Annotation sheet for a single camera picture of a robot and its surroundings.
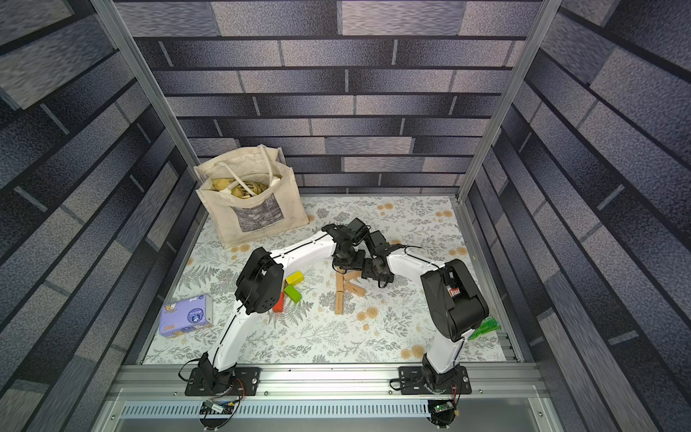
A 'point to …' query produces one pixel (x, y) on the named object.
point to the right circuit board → (444, 407)
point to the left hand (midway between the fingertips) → (363, 266)
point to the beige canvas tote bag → (250, 193)
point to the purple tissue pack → (190, 313)
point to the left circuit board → (210, 407)
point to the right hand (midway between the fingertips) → (371, 271)
